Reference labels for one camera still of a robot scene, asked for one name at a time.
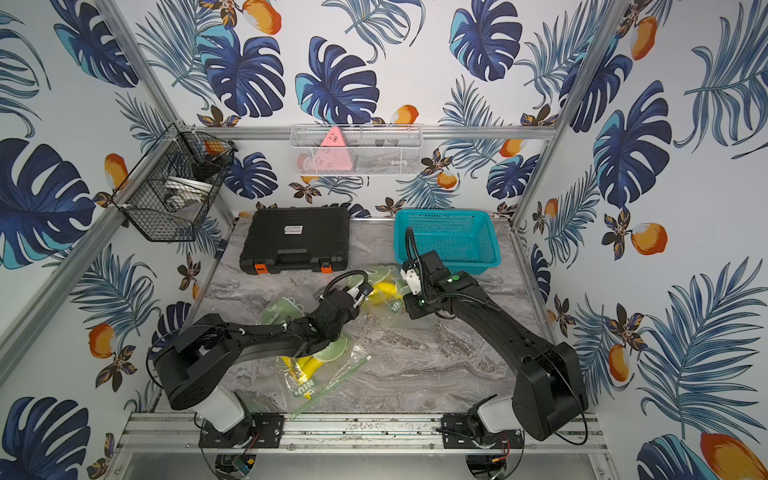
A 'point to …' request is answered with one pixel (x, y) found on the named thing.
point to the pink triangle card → (331, 155)
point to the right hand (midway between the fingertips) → (412, 304)
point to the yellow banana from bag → (382, 292)
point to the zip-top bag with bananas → (340, 359)
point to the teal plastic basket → (465, 240)
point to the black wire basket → (174, 184)
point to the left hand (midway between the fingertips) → (343, 283)
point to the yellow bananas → (303, 369)
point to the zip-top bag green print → (393, 310)
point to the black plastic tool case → (296, 239)
